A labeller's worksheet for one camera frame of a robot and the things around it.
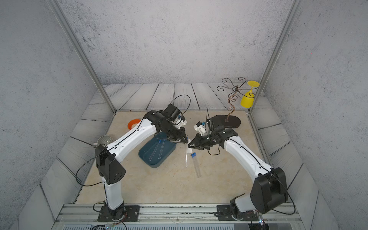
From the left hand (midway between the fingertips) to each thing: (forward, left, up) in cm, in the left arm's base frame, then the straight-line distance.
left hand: (189, 142), depth 76 cm
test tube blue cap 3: (+4, +2, -22) cm, 22 cm away
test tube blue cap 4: (-4, -4, -21) cm, 22 cm away
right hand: (-2, 0, -1) cm, 2 cm away
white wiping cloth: (-3, +1, -2) cm, 4 cm away
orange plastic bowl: (+29, +42, -18) cm, 54 cm away
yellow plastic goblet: (+33, -40, -1) cm, 52 cm away
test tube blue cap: (+8, +23, -21) cm, 32 cm away
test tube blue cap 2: (+3, +19, -21) cm, 29 cm away
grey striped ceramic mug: (+15, +58, -19) cm, 63 cm away
